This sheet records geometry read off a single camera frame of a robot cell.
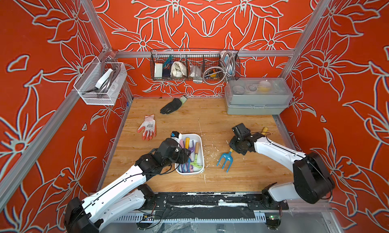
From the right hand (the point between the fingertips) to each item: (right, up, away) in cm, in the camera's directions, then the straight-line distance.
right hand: (227, 145), depth 88 cm
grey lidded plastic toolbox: (+23, +31, +11) cm, 40 cm away
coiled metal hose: (-7, +41, 0) cm, 42 cm away
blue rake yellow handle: (-24, -2, +1) cm, 24 cm away
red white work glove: (-51, +10, +13) cm, 53 cm away
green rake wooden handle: (-18, -4, +1) cm, 19 cm away
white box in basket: (-42, +45, +3) cm, 62 cm away
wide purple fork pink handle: (-21, -3, +2) cm, 21 cm away
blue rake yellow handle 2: (-1, -6, -4) cm, 7 cm away
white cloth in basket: (-30, +45, +2) cm, 54 cm away
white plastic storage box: (-27, -12, -5) cm, 30 cm away
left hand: (-23, 0, -12) cm, 26 cm away
